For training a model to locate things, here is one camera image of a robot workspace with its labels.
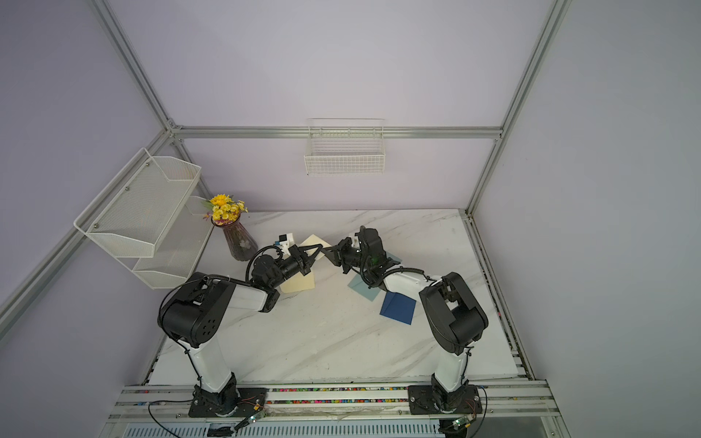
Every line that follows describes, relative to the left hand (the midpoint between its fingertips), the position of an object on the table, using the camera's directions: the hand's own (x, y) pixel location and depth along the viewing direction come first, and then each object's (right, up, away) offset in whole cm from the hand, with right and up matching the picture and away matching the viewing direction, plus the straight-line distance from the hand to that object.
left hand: (323, 248), depth 86 cm
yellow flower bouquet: (-32, +12, 0) cm, 34 cm away
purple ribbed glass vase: (-32, +1, +12) cm, 34 cm away
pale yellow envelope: (-3, +2, +2) cm, 5 cm away
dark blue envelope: (+25, -20, +5) cm, 33 cm away
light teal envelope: (+11, -14, +12) cm, 21 cm away
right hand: (0, -1, -1) cm, 1 cm away
